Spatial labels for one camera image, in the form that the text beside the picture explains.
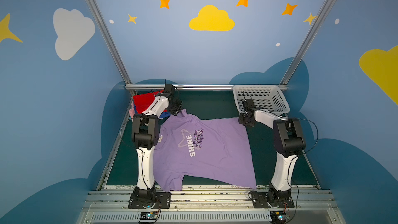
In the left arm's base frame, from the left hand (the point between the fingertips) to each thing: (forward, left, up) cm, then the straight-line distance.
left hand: (185, 107), depth 102 cm
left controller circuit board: (-59, +13, -8) cm, 61 cm away
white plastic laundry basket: (+17, -64, -7) cm, 66 cm away
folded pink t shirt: (-1, +38, -5) cm, 38 cm away
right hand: (-5, -40, -6) cm, 41 cm away
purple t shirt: (-27, -20, -9) cm, 34 cm away
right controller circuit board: (-59, -47, -9) cm, 76 cm away
